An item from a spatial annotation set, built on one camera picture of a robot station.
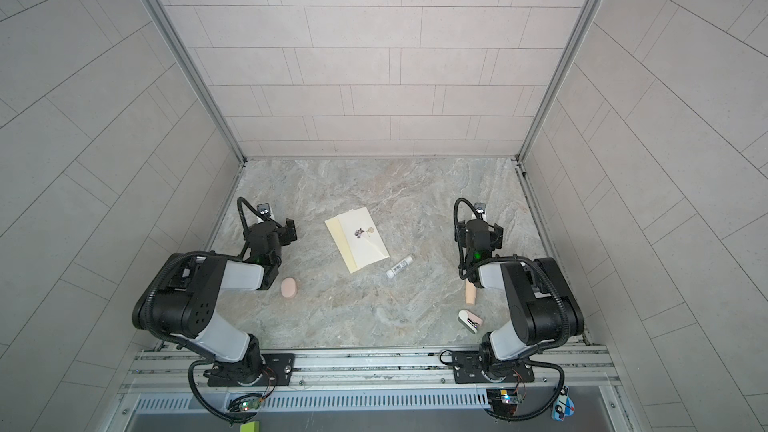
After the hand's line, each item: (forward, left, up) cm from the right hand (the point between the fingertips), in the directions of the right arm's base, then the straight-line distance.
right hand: (477, 220), depth 94 cm
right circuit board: (-46, +4, -5) cm, 46 cm away
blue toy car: (-48, -8, -3) cm, 49 cm away
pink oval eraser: (-17, +57, -2) cm, 60 cm away
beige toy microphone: (-22, +7, -3) cm, 23 cm away
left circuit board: (-43, +62, 0) cm, 75 cm away
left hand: (+5, +63, +4) cm, 63 cm away
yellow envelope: (+2, +46, -3) cm, 46 cm away
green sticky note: (-47, +59, -2) cm, 76 cm away
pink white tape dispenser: (-29, +8, -3) cm, 30 cm away
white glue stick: (-13, +26, -2) cm, 29 cm away
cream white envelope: (-2, +37, -2) cm, 37 cm away
